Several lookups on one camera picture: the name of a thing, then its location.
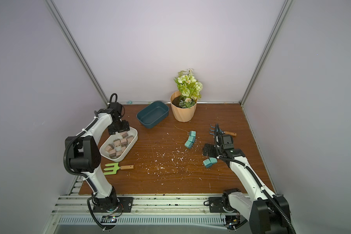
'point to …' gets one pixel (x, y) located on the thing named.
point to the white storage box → (116, 146)
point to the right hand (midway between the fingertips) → (210, 148)
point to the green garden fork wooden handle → (116, 168)
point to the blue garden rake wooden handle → (230, 133)
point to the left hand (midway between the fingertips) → (125, 129)
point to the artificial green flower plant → (190, 88)
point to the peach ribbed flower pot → (182, 114)
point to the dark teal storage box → (152, 115)
